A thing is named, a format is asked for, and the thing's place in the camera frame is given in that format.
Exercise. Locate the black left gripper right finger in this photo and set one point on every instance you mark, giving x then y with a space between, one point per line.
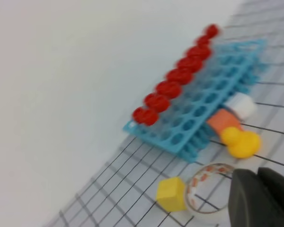
274 185

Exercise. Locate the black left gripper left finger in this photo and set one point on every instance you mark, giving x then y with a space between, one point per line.
248 202

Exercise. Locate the blue test tube rack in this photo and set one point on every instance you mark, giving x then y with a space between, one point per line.
235 67

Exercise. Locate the front row tube one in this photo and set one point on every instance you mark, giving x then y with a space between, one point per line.
149 117

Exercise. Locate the row tube one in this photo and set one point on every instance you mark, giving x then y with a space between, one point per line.
137 114
149 117

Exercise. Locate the front row tube two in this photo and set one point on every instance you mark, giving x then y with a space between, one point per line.
160 104

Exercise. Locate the row tube two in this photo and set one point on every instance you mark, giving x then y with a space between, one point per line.
160 104
149 99

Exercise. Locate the front row tube three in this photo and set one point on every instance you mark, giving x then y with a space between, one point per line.
173 90

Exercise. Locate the row tube three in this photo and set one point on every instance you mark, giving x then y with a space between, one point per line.
173 90
161 87

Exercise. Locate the back row tube three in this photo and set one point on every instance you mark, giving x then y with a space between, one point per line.
161 87

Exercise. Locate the back row tube one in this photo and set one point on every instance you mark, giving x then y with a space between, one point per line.
137 114

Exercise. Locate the back row tube two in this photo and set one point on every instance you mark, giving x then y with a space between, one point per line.
149 99

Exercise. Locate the front row tube four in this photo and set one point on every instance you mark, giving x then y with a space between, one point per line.
184 77

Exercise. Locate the row tube four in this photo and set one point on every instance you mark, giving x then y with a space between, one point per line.
184 77
171 76

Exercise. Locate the back row tube four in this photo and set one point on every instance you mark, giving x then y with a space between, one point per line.
171 76

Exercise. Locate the front row tube five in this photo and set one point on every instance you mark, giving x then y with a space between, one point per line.
195 65

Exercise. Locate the row tube five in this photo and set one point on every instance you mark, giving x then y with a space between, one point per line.
195 65
186 63

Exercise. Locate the back row tube five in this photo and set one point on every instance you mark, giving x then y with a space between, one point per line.
186 63

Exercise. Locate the back row tube six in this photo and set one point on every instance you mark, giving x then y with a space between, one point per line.
197 51

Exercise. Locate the back row tube seven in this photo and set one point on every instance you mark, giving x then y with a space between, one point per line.
203 41

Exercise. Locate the back row tube eight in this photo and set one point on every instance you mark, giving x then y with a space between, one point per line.
211 31

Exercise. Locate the left white tape roll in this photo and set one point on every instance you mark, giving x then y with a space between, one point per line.
206 193

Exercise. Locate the yellow rubber duck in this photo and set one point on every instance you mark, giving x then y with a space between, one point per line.
240 144

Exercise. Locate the yellow foam cube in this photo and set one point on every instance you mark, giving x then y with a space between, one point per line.
170 194

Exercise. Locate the orange foam cube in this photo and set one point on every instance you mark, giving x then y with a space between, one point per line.
223 119

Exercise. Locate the white foam cube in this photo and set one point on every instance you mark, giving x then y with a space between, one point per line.
241 105

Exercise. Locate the checkered table cloth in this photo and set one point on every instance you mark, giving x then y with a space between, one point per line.
122 193

